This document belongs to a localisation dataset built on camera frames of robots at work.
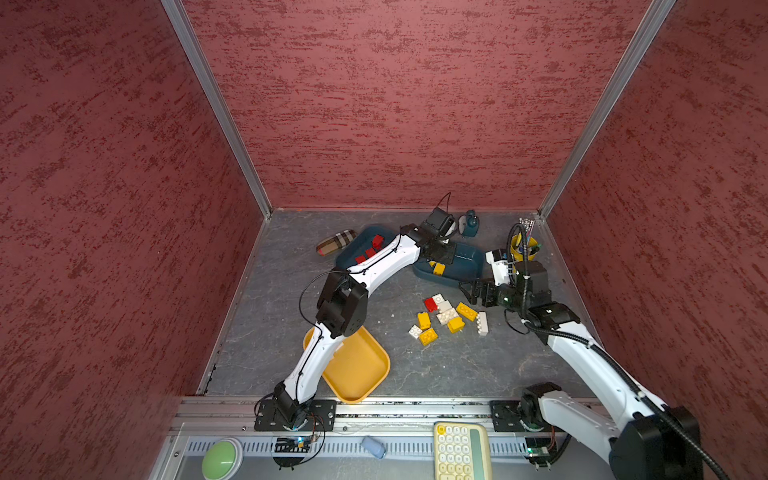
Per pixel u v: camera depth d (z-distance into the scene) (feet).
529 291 2.01
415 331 2.87
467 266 3.48
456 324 2.91
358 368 2.69
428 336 2.87
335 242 3.50
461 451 2.24
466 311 3.03
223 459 2.22
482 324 2.92
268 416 2.41
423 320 2.94
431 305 3.09
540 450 2.31
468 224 3.56
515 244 3.20
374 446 2.27
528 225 3.12
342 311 1.88
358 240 3.50
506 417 2.42
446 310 3.03
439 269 3.28
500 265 2.38
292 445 2.34
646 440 1.26
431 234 2.40
